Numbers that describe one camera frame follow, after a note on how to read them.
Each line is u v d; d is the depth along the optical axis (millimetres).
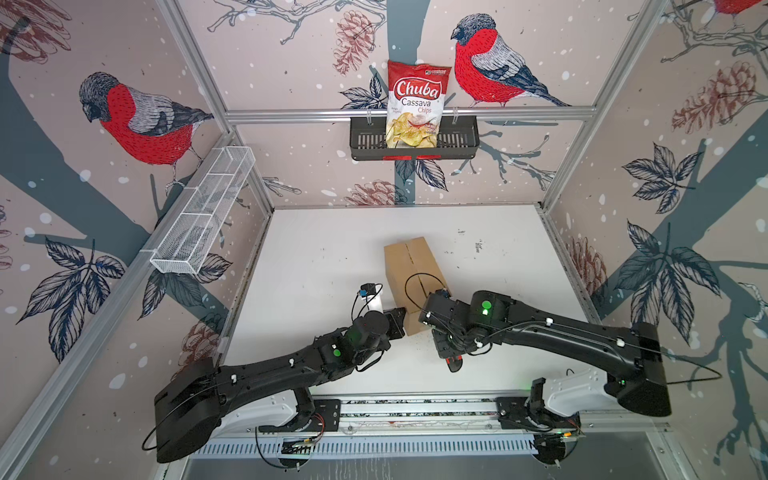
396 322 671
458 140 1070
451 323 522
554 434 709
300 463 682
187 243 713
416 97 835
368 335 570
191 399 409
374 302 700
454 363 670
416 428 727
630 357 402
